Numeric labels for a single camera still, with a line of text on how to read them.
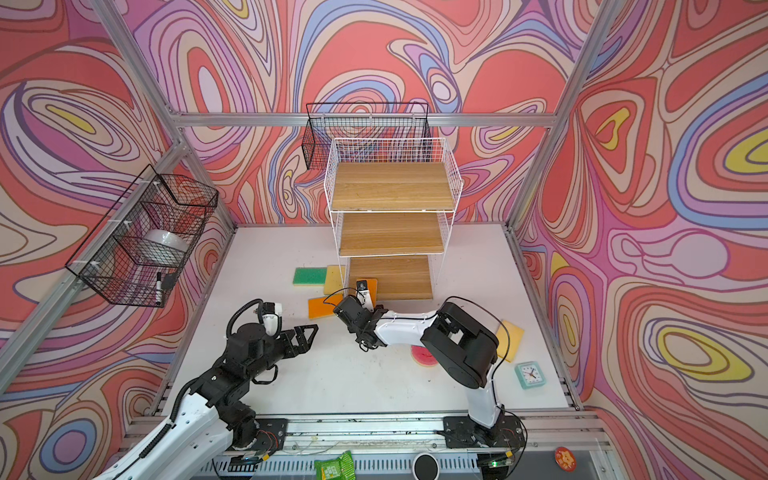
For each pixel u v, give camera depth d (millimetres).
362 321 708
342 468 688
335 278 1017
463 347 487
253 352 624
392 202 693
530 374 808
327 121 883
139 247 696
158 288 717
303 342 704
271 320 715
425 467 652
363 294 818
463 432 734
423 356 842
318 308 964
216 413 547
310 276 1036
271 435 724
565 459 700
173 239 738
